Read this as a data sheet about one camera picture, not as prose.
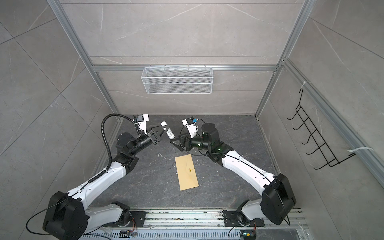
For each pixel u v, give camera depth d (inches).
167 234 27.6
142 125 25.0
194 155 38.5
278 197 15.7
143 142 24.9
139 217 28.8
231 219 28.7
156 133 25.2
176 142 25.9
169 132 26.7
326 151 24.4
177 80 39.4
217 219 29.4
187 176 34.9
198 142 24.9
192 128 25.1
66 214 15.9
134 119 24.6
